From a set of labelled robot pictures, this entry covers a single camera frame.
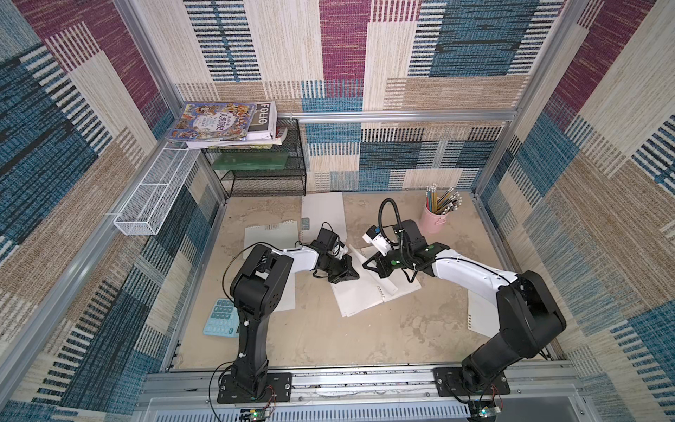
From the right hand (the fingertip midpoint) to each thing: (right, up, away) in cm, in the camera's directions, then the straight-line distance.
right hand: (364, 262), depth 86 cm
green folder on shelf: (-42, +36, +14) cm, 57 cm away
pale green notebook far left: (-32, +7, +24) cm, 40 cm away
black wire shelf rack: (-35, +34, +29) cm, 57 cm away
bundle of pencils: (+31, +20, +11) cm, 38 cm away
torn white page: (+7, -6, -7) cm, 12 cm away
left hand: (-2, -6, +9) cm, 11 cm away
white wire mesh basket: (-59, +18, -13) cm, 63 cm away
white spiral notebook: (-18, +19, +32) cm, 41 cm away
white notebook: (-25, -13, +4) cm, 29 cm away
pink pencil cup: (+27, +13, +16) cm, 34 cm away
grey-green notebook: (-3, -12, +5) cm, 13 cm away
